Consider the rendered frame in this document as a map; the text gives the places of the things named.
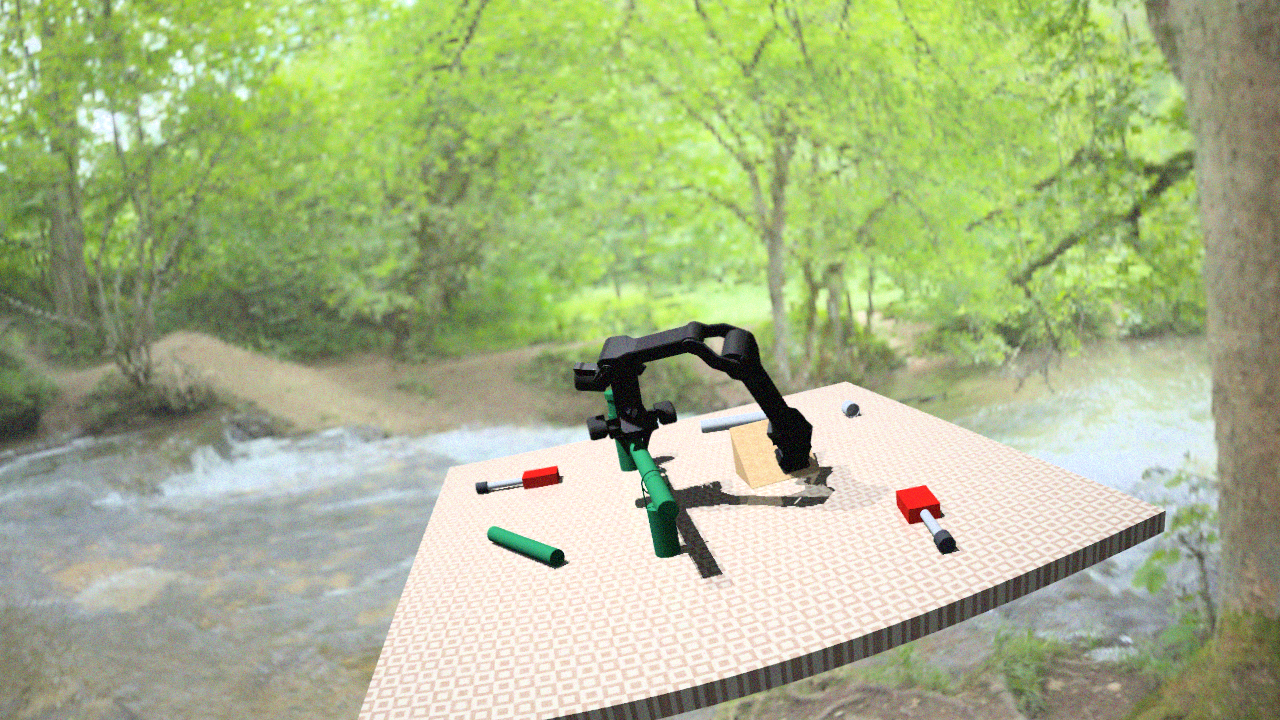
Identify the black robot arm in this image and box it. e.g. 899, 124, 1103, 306
573, 322, 813, 473

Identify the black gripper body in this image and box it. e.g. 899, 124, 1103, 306
586, 389, 677, 441

